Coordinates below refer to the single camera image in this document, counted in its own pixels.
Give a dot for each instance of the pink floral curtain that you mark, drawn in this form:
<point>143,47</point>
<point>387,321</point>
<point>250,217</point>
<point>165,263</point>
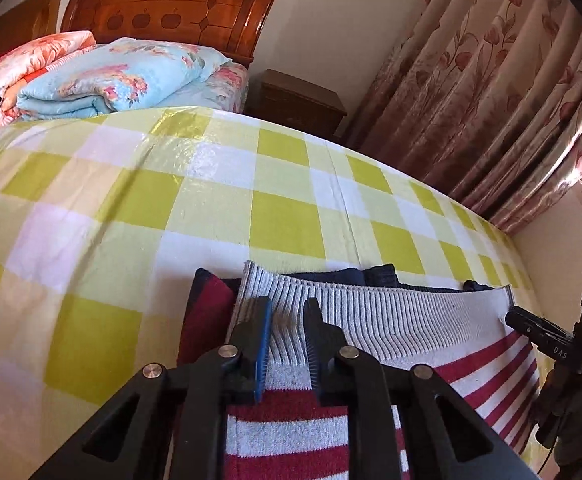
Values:
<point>496,85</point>

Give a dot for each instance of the small wooden headboard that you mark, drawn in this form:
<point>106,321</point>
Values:
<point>26,15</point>

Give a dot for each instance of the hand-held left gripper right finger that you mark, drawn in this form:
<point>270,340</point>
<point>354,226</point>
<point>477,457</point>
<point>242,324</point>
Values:
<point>313,355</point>

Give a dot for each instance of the large wooden headboard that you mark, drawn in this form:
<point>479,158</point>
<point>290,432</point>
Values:
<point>171,5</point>

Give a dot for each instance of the red white striped sweater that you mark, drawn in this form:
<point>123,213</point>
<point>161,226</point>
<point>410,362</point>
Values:
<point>421,320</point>

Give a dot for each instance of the light blue floral quilt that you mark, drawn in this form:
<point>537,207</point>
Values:
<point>121,75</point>

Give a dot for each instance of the floral bed sheet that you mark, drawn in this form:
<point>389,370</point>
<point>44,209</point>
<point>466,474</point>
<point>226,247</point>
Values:
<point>226,85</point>

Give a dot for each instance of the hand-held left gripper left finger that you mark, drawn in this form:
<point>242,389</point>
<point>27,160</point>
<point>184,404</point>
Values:
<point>263,345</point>

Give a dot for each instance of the wooden nightstand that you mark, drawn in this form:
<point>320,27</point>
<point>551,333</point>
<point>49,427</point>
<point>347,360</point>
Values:
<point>296,100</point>

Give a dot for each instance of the pink floral quilt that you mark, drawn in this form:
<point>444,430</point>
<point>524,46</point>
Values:
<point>16,65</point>

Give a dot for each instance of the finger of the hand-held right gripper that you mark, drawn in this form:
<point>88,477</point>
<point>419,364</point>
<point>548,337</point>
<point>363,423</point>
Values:
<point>526,321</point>

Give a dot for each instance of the yellow checked tablecloth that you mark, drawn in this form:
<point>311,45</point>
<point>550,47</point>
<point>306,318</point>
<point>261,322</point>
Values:
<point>121,210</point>

